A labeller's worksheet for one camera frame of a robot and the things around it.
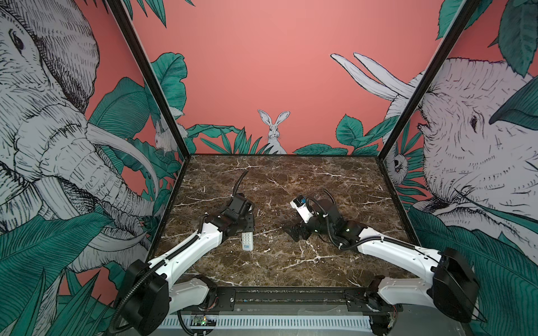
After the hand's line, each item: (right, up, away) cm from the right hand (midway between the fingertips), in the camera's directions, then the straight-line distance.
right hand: (288, 219), depth 77 cm
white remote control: (-16, -9, +4) cm, 19 cm away
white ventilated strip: (+10, -34, -7) cm, 36 cm away
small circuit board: (-30, -33, -7) cm, 45 cm away
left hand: (-15, -1, +6) cm, 16 cm away
